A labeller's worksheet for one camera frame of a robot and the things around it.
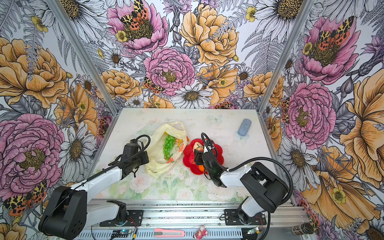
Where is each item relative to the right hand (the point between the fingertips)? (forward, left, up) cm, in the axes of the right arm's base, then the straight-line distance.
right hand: (198, 154), depth 90 cm
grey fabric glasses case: (+23, -34, -4) cm, 41 cm away
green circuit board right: (-37, -25, -7) cm, 45 cm away
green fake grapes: (+10, +18, -1) cm, 21 cm away
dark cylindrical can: (-38, -43, +3) cm, 57 cm away
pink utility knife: (-37, +15, -6) cm, 41 cm away
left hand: (-1, +31, -2) cm, 31 cm away
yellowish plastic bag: (-6, +24, -1) cm, 25 cm away
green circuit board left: (-37, +37, -6) cm, 53 cm away
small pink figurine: (-37, 0, -4) cm, 38 cm away
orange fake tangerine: (-7, -1, -3) cm, 8 cm away
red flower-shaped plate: (+2, +6, -1) cm, 6 cm away
